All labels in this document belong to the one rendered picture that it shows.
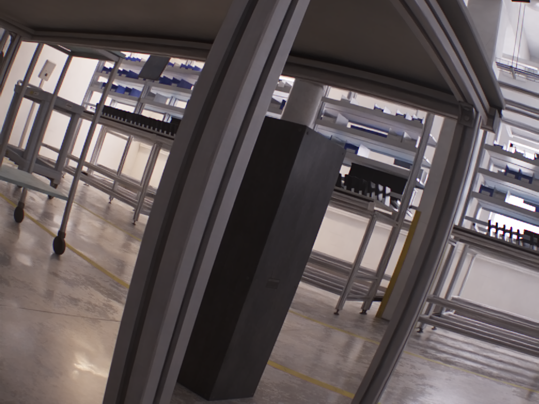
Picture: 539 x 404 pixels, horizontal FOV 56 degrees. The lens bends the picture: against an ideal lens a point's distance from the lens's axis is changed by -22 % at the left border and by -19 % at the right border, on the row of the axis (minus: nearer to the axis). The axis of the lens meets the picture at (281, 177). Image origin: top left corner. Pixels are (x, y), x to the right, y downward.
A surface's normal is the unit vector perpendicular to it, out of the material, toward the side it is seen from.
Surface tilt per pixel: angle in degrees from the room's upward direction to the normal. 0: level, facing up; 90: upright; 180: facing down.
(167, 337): 90
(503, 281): 90
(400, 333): 90
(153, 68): 78
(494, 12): 90
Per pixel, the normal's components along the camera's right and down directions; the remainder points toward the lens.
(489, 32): -0.48, -0.22
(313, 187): 0.79, 0.25
